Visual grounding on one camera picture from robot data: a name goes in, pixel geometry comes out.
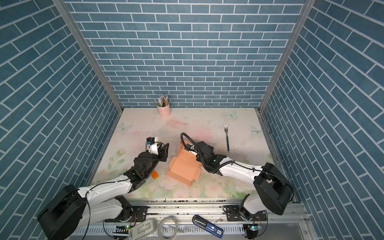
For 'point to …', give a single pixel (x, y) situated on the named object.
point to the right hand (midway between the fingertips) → (201, 144)
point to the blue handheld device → (208, 226)
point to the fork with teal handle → (226, 128)
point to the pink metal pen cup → (164, 111)
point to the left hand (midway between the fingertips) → (166, 144)
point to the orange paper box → (185, 167)
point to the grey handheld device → (142, 229)
